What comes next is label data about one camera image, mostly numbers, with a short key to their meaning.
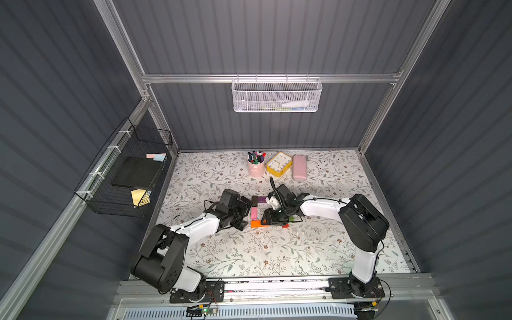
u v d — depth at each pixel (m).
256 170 1.03
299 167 1.13
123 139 0.75
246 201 0.83
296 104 0.91
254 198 0.99
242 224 0.82
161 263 0.43
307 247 0.84
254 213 0.94
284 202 0.74
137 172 0.72
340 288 0.74
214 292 0.73
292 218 0.91
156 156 0.81
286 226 0.89
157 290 0.42
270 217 0.80
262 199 1.01
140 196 0.61
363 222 0.52
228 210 0.71
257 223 0.90
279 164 1.11
